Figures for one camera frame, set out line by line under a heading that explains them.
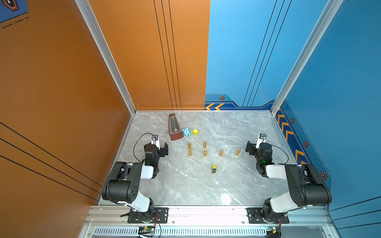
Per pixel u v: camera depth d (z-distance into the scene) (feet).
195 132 3.45
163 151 2.79
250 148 2.84
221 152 3.00
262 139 2.62
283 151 2.59
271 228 2.37
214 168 2.77
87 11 2.32
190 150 3.00
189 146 3.16
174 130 3.22
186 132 3.45
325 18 2.38
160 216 2.42
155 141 2.62
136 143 2.60
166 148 2.87
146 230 2.37
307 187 1.48
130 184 1.50
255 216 2.37
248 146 2.85
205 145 3.19
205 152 3.04
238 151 3.03
